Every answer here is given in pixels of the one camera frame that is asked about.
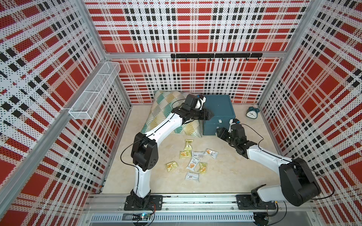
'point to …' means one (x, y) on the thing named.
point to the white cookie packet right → (212, 153)
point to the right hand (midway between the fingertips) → (220, 130)
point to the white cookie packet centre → (198, 154)
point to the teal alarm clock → (252, 112)
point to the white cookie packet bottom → (193, 176)
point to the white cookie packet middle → (193, 163)
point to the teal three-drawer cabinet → (221, 106)
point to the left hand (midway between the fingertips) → (211, 114)
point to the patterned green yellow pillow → (162, 103)
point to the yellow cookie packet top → (188, 146)
